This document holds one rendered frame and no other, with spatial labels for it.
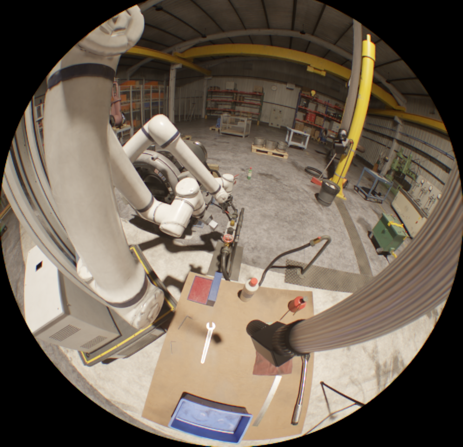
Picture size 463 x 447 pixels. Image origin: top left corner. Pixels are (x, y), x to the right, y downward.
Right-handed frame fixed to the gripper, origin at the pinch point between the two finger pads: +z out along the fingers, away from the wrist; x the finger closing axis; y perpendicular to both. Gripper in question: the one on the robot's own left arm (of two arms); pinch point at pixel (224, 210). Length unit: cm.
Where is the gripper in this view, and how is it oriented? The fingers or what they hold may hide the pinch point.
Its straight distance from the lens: 131.5
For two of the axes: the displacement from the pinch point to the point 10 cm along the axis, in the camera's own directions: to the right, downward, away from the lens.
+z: -1.0, 7.5, 6.5
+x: 6.2, -4.6, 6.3
